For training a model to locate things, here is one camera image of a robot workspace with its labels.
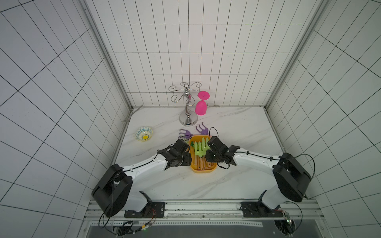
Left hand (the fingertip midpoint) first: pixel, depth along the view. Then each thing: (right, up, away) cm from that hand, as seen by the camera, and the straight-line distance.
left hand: (185, 162), depth 86 cm
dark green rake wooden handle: (+5, +10, +9) cm, 14 cm away
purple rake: (+14, +17, +19) cm, 29 cm away
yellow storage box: (+8, +9, +5) cm, 13 cm away
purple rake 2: (+1, +15, +15) cm, 21 cm away
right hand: (+11, +2, +2) cm, 11 cm away
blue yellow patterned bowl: (-30, +15, +17) cm, 38 cm away
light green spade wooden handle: (+10, +4, +4) cm, 12 cm away
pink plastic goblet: (+10, +34, +9) cm, 37 cm away
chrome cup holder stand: (+1, +26, +27) cm, 38 cm away
